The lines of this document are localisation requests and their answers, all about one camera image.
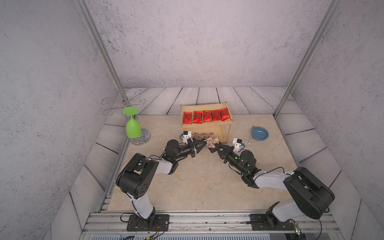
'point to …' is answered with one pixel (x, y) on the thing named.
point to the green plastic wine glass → (133, 127)
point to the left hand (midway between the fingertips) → (208, 145)
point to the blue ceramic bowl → (259, 133)
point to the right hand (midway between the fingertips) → (214, 145)
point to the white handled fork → (249, 141)
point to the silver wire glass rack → (145, 138)
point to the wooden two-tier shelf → (214, 117)
